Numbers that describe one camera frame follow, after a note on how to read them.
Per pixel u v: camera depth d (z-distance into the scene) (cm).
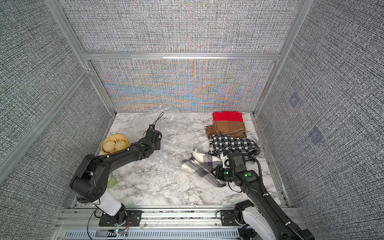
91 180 46
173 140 99
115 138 101
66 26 76
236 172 61
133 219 73
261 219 56
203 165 80
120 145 95
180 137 105
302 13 71
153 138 73
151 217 75
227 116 120
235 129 104
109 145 94
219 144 94
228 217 73
